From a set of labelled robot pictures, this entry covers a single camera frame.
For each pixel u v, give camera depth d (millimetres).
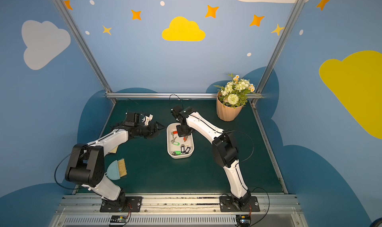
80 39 841
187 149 947
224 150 536
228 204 747
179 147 957
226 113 1011
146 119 794
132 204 744
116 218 721
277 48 889
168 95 782
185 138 931
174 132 1038
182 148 954
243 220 728
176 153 931
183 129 783
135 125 745
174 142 982
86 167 459
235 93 883
